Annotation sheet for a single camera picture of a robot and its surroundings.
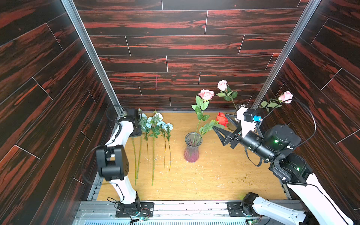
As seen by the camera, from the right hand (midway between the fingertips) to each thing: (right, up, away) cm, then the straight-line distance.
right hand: (224, 118), depth 53 cm
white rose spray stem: (-43, -1, +55) cm, 70 cm away
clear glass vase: (+24, +10, +43) cm, 50 cm away
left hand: (-47, -8, +40) cm, 63 cm away
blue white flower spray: (-37, -2, +54) cm, 66 cm away
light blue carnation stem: (-25, -5, +55) cm, 60 cm away
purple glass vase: (-10, -12, +30) cm, 33 cm away
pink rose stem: (+36, +9, +26) cm, 45 cm away
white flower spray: (-50, +7, +61) cm, 79 cm away
